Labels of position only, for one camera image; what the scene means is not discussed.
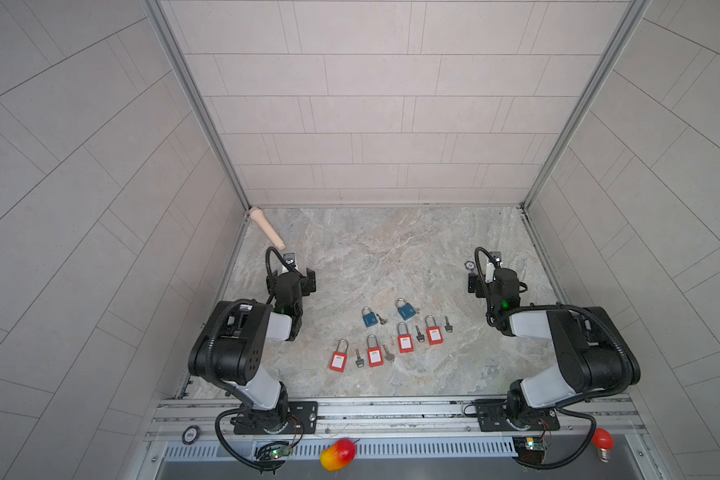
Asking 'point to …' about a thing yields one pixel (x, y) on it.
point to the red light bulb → (603, 440)
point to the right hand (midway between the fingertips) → (484, 269)
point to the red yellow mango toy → (338, 455)
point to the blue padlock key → (382, 321)
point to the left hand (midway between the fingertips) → (299, 263)
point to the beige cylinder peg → (257, 214)
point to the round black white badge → (191, 435)
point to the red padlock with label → (405, 340)
